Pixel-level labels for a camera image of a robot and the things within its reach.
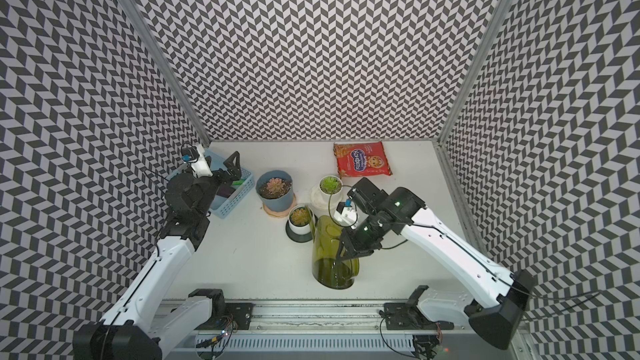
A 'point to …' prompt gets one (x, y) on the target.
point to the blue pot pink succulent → (276, 189)
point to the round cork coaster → (281, 213)
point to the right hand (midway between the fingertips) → (345, 263)
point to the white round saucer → (320, 204)
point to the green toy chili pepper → (238, 182)
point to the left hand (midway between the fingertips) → (224, 157)
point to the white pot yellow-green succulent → (298, 219)
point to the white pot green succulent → (331, 184)
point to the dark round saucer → (300, 237)
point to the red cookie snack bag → (362, 159)
